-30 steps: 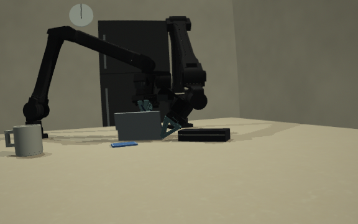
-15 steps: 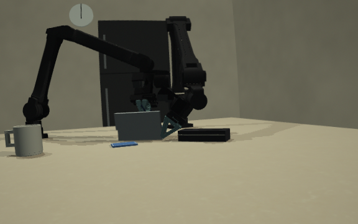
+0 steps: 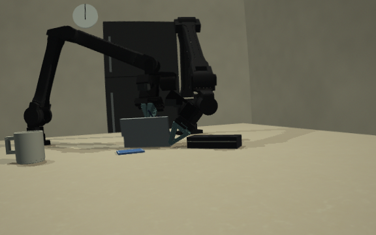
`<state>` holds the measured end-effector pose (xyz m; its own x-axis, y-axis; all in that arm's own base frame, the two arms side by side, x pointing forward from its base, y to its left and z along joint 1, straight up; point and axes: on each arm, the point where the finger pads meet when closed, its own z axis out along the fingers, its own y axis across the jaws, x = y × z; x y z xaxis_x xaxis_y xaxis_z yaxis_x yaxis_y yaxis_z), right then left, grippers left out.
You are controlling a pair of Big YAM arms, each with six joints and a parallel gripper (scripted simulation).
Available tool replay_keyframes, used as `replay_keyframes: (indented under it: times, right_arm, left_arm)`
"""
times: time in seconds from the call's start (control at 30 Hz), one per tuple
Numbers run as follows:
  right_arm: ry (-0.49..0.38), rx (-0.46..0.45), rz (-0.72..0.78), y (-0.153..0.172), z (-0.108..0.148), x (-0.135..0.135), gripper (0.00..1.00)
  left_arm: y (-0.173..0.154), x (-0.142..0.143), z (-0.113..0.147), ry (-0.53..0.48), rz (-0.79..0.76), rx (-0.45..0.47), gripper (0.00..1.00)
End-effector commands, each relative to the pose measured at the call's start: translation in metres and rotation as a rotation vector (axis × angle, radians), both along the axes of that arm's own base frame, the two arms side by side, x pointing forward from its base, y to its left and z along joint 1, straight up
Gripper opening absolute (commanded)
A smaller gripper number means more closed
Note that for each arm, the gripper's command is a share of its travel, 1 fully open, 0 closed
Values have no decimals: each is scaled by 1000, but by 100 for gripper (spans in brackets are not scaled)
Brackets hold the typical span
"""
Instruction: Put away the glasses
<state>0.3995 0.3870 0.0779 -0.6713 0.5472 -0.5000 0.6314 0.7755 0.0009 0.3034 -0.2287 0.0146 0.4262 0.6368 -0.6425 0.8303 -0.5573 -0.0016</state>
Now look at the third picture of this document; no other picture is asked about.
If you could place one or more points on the grey mug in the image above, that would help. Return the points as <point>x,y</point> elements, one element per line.
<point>29,147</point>

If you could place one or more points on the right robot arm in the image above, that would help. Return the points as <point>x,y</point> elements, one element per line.
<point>37,115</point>

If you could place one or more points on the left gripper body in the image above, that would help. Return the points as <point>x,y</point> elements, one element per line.
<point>191,122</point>

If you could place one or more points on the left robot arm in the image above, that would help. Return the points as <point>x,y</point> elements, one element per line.
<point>191,59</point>

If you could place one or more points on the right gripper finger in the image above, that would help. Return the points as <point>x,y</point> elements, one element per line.
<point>152,109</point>
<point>144,109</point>

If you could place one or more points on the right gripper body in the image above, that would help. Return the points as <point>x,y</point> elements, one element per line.
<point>157,101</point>

